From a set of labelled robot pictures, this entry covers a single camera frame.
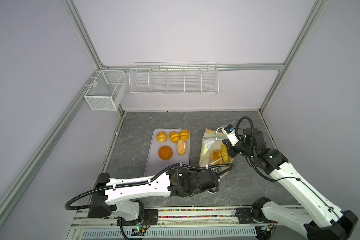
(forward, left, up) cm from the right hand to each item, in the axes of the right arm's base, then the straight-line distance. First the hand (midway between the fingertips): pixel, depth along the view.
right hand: (225, 141), depth 74 cm
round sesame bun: (+16, +37, -19) cm, 44 cm away
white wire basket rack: (+46, +28, +7) cm, 54 cm away
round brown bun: (+5, +33, -20) cm, 39 cm away
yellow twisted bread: (+19, +21, -20) cm, 35 cm away
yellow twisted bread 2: (+17, +29, -20) cm, 39 cm away
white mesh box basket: (+42, +75, +1) cm, 86 cm away
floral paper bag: (0, +7, +1) cm, 7 cm away
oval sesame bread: (+8, +23, -18) cm, 30 cm away
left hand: (-16, +14, -5) cm, 22 cm away
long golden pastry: (+2, +2, -18) cm, 18 cm away
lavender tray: (0, +41, -23) cm, 47 cm away
